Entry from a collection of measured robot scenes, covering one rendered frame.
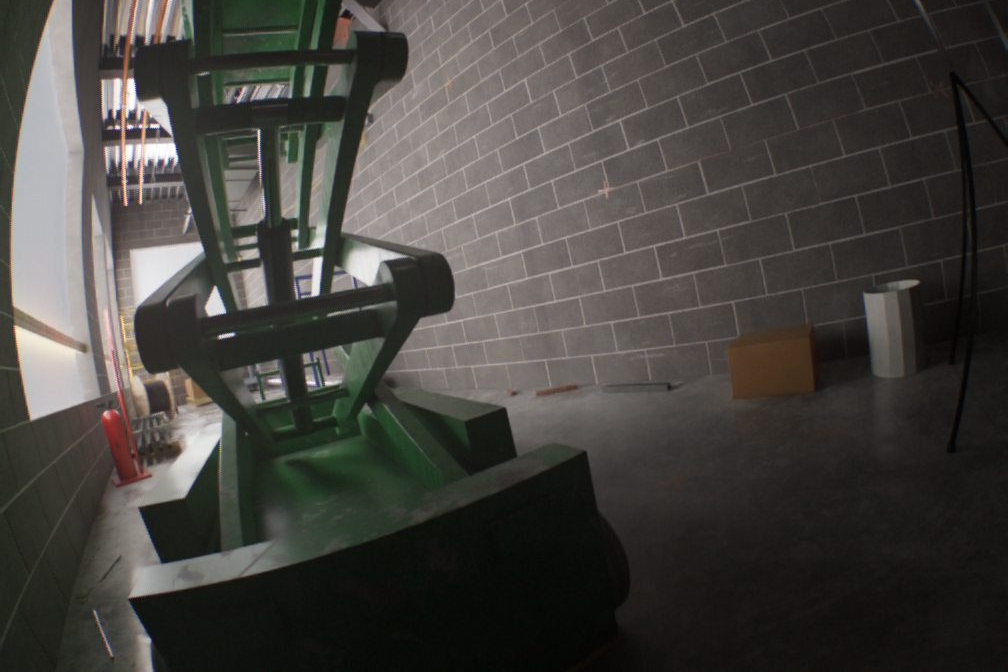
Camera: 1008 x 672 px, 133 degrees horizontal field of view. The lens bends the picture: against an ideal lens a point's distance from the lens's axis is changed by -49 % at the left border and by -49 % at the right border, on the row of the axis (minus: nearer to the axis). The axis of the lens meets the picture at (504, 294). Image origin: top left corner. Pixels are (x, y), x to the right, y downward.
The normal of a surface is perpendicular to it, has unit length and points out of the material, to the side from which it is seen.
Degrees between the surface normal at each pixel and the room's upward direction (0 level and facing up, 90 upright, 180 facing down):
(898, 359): 90
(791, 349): 90
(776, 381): 90
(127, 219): 90
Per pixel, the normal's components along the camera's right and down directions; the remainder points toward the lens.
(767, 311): -0.67, 0.14
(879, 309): -0.96, 0.21
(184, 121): 0.36, 0.89
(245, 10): 0.22, 0.98
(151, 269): 0.71, -0.17
